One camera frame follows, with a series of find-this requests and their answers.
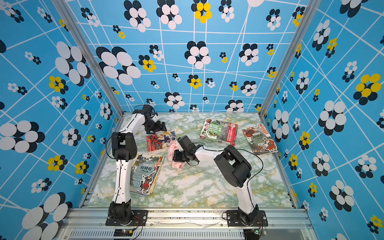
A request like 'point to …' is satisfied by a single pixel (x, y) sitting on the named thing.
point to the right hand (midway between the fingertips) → (174, 157)
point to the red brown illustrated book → (259, 139)
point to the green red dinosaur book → (220, 131)
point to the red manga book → (159, 141)
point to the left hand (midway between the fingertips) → (162, 129)
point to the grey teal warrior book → (145, 169)
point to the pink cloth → (173, 146)
